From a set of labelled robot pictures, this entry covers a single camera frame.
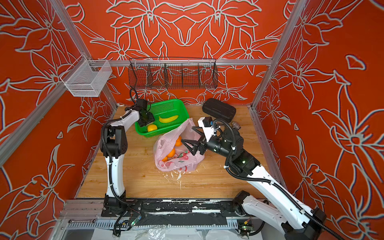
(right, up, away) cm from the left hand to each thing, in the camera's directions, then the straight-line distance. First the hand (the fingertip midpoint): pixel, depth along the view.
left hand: (149, 119), depth 106 cm
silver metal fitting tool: (+62, -5, -3) cm, 63 cm away
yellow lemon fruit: (+4, -6, -8) cm, 11 cm away
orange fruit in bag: (+19, -21, -17) cm, 33 cm away
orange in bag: (+15, -23, -23) cm, 36 cm away
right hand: (+28, -7, -46) cm, 54 cm away
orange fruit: (+22, -15, -17) cm, 32 cm away
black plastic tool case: (+52, +7, +5) cm, 53 cm away
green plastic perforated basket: (+9, +8, +7) cm, 14 cm away
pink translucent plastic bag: (+26, -22, -28) cm, 44 cm away
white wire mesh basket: (-36, +26, -14) cm, 46 cm away
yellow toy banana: (+14, -1, +2) cm, 14 cm away
